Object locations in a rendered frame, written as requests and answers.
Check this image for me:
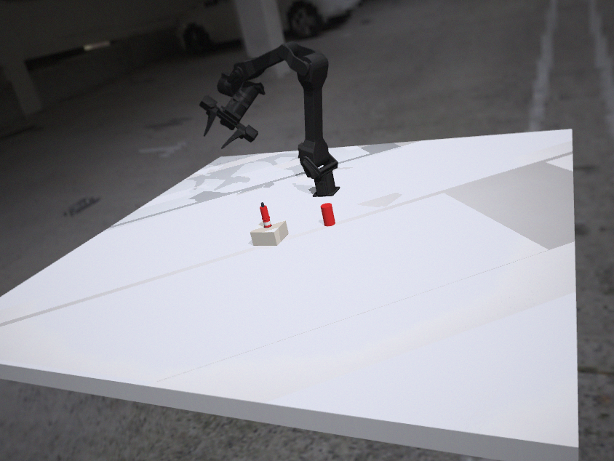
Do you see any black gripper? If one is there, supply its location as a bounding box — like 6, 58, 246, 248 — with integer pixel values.
199, 94, 258, 149

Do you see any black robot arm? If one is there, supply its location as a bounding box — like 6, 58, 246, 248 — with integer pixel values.
217, 41, 340, 197

